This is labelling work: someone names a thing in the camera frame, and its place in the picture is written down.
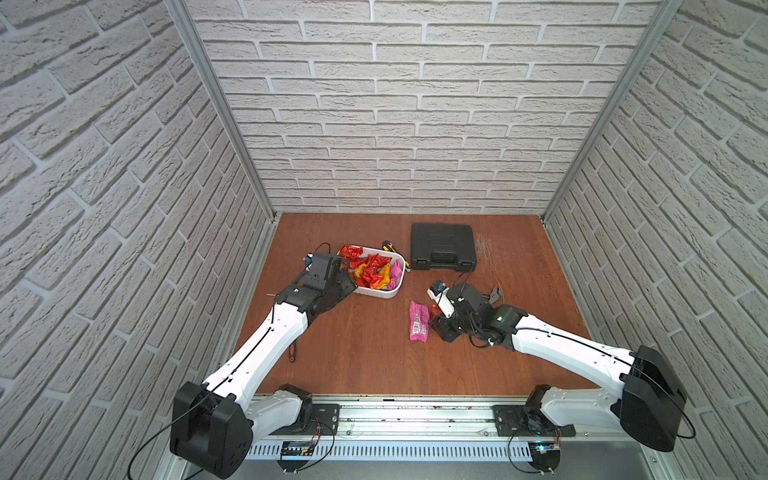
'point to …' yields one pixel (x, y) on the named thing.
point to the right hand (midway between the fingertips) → (441, 317)
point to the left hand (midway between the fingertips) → (353, 278)
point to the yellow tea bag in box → (386, 273)
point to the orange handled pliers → (497, 293)
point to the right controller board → (545, 456)
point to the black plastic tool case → (442, 246)
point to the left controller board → (295, 448)
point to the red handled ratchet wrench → (292, 353)
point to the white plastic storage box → (376, 273)
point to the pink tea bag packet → (419, 321)
